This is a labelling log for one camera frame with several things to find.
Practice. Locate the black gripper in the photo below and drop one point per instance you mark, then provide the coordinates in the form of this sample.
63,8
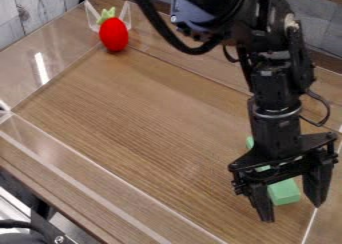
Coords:
284,153

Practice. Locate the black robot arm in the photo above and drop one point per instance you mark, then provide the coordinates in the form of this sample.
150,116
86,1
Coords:
265,31

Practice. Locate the black stand at bottom left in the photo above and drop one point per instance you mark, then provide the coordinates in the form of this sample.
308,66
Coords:
26,216

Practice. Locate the clear acrylic tray wall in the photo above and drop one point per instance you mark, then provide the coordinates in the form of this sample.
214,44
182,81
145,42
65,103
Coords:
141,176

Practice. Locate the red felt strawberry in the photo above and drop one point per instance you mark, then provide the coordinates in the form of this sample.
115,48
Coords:
113,30

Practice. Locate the clear acrylic corner bracket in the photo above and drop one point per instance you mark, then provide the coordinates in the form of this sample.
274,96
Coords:
97,18

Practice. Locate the green rectangular block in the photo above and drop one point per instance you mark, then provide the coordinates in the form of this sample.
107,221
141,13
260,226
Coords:
284,192

